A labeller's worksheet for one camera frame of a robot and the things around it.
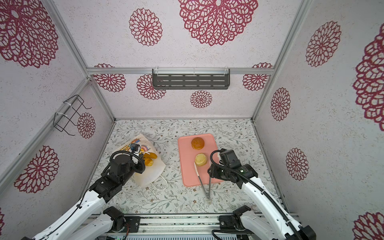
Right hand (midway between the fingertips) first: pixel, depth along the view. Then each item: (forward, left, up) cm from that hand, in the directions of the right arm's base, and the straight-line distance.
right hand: (211, 169), depth 77 cm
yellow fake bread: (+11, +5, -9) cm, 15 cm away
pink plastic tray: (+18, +9, -13) cm, 24 cm away
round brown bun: (+24, +7, -10) cm, 27 cm away
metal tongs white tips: (-10, +1, -11) cm, 15 cm away
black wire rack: (+13, +74, +22) cm, 78 cm away
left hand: (+4, +37, +4) cm, 37 cm away
